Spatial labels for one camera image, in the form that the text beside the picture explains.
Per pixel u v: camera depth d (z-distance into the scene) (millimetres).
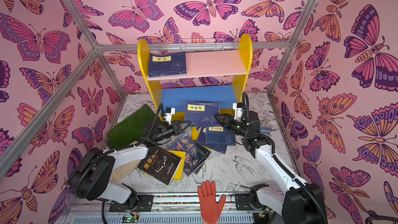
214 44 926
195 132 975
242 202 730
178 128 730
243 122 589
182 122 775
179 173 807
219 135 945
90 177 436
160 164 827
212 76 1115
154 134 664
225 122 682
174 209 730
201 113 802
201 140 922
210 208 718
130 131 971
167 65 749
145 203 734
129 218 728
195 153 858
